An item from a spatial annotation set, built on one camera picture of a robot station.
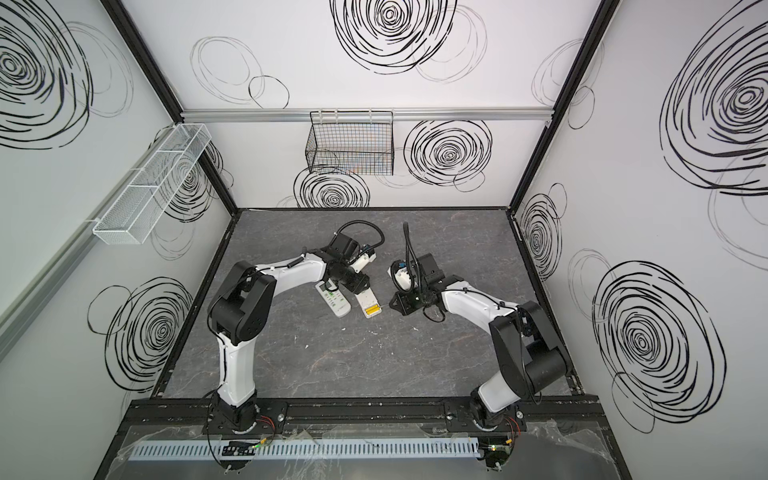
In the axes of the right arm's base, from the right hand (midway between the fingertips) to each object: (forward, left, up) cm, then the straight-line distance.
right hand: (390, 304), depth 87 cm
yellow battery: (+1, +6, -5) cm, 8 cm away
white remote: (+5, +18, -5) cm, 19 cm away
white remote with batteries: (+3, +7, -6) cm, 10 cm away
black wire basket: (+46, +14, +24) cm, 54 cm away
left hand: (+11, +8, -5) cm, 14 cm away
